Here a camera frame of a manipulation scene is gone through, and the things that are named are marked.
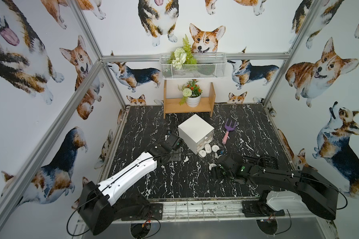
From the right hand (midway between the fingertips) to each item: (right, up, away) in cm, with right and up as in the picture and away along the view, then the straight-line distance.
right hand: (217, 166), depth 87 cm
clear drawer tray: (-4, +4, +7) cm, 8 cm away
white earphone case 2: (0, +9, +8) cm, 12 cm away
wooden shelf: (-29, +37, +26) cm, 54 cm away
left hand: (-26, +11, -5) cm, 29 cm away
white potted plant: (-15, +45, +14) cm, 49 cm away
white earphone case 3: (-4, 0, 0) cm, 4 cm away
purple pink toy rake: (+11, +20, +20) cm, 31 cm away
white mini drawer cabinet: (-13, +19, +6) cm, 23 cm away
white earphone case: (-9, +6, +6) cm, 12 cm away
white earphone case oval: (-5, +8, +8) cm, 13 cm away
